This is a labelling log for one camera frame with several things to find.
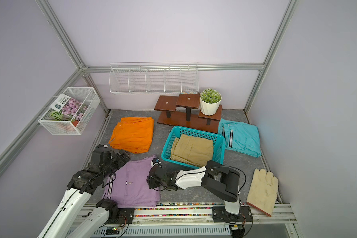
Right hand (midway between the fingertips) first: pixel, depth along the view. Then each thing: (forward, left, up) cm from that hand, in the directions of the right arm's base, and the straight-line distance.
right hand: (149, 179), depth 84 cm
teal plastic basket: (+21, -42, +5) cm, 47 cm away
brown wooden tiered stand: (+42, -20, +13) cm, 48 cm away
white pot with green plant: (+37, -35, +26) cm, 58 cm away
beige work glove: (-7, -63, -1) cm, 63 cm away
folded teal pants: (+29, -59, 0) cm, 66 cm away
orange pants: (+32, +16, -2) cm, 36 cm away
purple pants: (-4, +11, 0) cm, 12 cm away
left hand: (+5, +11, +15) cm, 19 cm away
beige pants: (+16, -27, +3) cm, 31 cm away
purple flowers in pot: (+25, +37, +31) cm, 54 cm away
